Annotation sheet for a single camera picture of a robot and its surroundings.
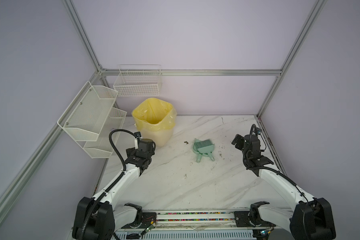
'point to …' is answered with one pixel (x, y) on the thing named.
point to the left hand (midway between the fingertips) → (138, 148)
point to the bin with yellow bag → (155, 119)
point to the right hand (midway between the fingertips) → (242, 137)
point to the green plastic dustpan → (200, 154)
